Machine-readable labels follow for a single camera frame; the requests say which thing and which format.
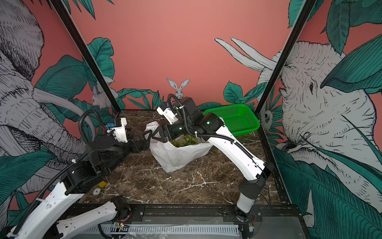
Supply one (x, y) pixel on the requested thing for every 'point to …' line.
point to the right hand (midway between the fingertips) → (156, 132)
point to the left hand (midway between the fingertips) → (143, 130)
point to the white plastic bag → (171, 158)
